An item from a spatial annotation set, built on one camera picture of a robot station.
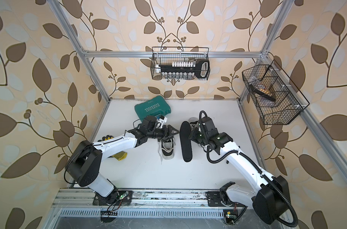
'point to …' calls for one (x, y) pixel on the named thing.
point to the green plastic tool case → (156, 106)
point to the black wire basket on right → (286, 107)
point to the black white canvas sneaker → (166, 149)
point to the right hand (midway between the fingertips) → (189, 134)
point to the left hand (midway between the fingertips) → (174, 131)
